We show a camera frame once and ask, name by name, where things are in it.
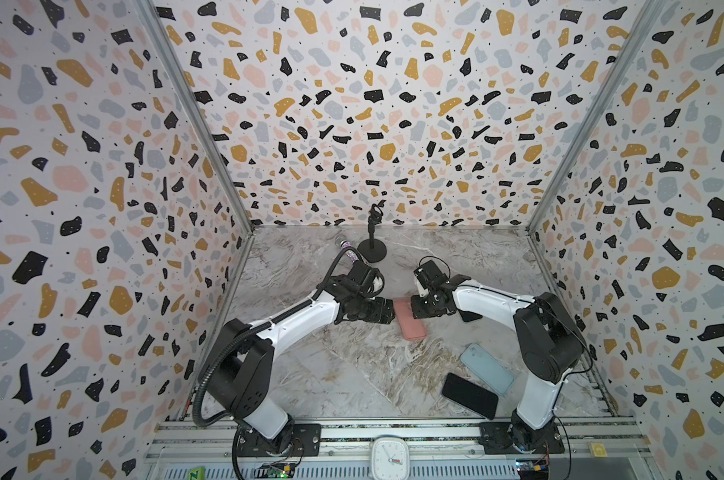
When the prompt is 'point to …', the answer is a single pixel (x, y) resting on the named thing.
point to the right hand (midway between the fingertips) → (412, 305)
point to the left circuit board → (275, 470)
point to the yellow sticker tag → (598, 449)
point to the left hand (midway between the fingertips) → (385, 310)
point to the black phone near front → (470, 395)
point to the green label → (196, 474)
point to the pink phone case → (411, 328)
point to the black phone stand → (373, 250)
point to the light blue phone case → (488, 369)
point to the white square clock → (390, 458)
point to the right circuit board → (532, 469)
